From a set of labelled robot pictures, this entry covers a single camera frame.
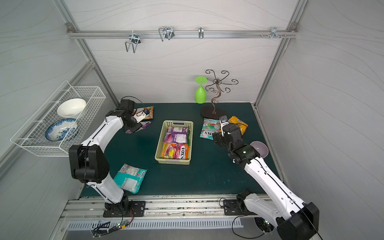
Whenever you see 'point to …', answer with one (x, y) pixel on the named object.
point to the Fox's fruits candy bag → (175, 151)
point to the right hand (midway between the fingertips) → (226, 129)
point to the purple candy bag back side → (176, 135)
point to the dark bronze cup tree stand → (211, 112)
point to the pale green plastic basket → (176, 123)
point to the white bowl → (71, 108)
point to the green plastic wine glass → (200, 96)
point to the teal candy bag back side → (130, 178)
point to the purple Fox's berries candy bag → (144, 124)
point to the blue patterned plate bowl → (61, 129)
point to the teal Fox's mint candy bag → (209, 127)
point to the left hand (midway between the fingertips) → (134, 123)
